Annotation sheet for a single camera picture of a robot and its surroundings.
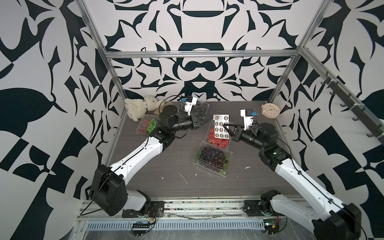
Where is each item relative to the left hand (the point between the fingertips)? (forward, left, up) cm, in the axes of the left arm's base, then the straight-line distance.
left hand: (212, 114), depth 65 cm
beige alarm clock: (+30, -51, -33) cm, 68 cm away
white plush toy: (+31, +45, -28) cm, 62 cm away
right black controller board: (-38, -27, -37) cm, 60 cm away
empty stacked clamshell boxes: (+30, +1, -28) cm, 41 cm away
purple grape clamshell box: (-8, -4, -30) cm, 31 cm away
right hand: (0, -6, -6) cm, 9 cm away
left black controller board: (-38, +35, -37) cm, 63 cm away
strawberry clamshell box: (+3, -7, -31) cm, 32 cm away
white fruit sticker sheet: (-2, -5, -11) cm, 12 cm away
